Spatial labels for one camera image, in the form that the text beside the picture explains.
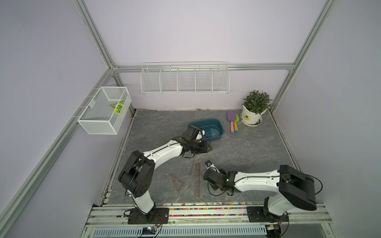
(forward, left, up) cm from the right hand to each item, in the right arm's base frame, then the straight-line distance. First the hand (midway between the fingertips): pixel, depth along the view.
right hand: (213, 175), depth 86 cm
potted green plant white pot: (+41, -30, +17) cm, 54 cm away
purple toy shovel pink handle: (+46, -18, 0) cm, 50 cm away
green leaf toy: (+28, +53, +30) cm, 67 cm away
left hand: (+11, +2, +11) cm, 16 cm away
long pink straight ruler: (-3, +9, 0) cm, 10 cm away
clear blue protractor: (+32, -3, -1) cm, 32 cm away
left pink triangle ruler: (-4, +21, -1) cm, 21 cm away
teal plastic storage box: (+37, -3, -1) cm, 37 cm away
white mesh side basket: (+22, +62, +28) cm, 71 cm away
